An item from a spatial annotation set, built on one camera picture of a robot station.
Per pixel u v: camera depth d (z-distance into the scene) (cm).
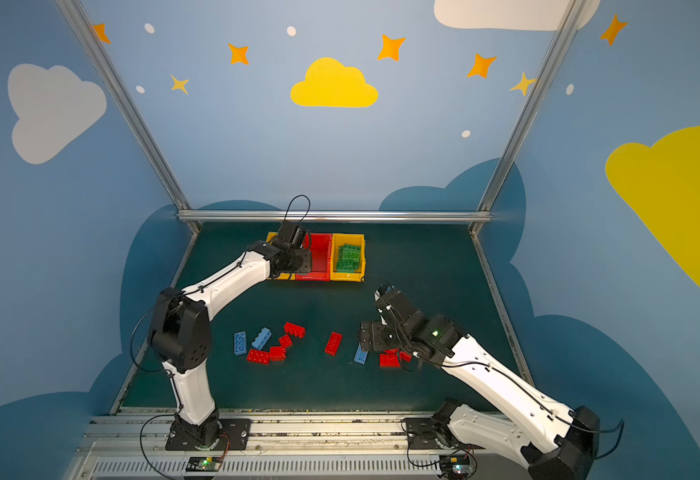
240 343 88
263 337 89
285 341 90
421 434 75
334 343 88
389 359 86
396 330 55
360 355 89
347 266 105
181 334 49
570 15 70
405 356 86
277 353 87
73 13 68
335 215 123
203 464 71
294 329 91
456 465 71
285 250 69
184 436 73
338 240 110
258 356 86
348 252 108
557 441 39
